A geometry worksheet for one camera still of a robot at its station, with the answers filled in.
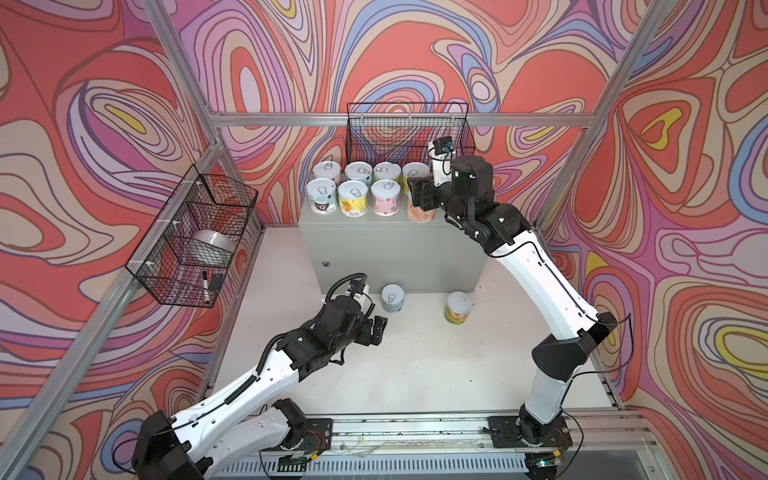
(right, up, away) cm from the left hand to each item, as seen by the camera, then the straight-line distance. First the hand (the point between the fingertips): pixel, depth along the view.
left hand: (377, 316), depth 77 cm
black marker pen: (-42, +8, -5) cm, 43 cm away
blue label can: (+4, +2, +16) cm, 17 cm away
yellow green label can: (+24, +1, +12) cm, 27 cm away
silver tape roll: (-40, +20, -3) cm, 45 cm away
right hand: (+12, +33, -6) cm, 36 cm away
